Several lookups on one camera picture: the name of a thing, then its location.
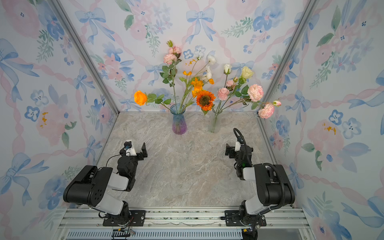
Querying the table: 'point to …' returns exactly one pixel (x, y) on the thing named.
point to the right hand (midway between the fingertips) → (234, 143)
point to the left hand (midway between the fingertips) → (136, 142)
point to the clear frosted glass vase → (214, 121)
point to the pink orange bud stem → (210, 81)
